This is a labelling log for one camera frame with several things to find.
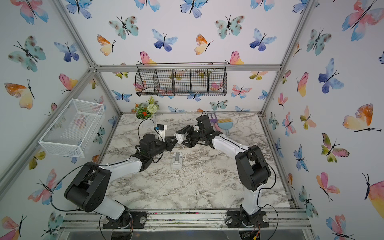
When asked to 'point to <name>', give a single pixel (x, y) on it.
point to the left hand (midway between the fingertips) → (180, 137)
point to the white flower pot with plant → (146, 111)
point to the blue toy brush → (226, 124)
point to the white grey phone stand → (181, 138)
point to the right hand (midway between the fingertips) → (177, 135)
